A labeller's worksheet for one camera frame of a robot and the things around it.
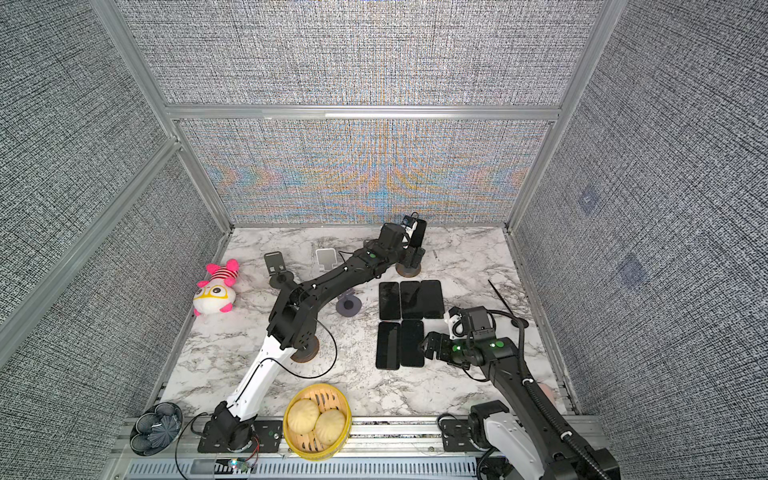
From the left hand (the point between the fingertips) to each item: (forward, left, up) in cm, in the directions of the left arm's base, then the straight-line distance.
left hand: (413, 245), depth 99 cm
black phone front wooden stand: (-11, -7, -16) cm, 21 cm away
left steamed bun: (-48, +32, -5) cm, 58 cm away
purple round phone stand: (-16, +22, -10) cm, 29 cm away
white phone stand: (-2, +29, -2) cm, 29 cm away
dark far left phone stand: (-3, +46, -10) cm, 47 cm away
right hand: (-33, -2, -5) cm, 34 cm away
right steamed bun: (-51, +25, -5) cm, 57 cm away
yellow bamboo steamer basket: (-54, +31, -9) cm, 63 cm away
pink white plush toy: (-13, +62, -5) cm, 63 cm away
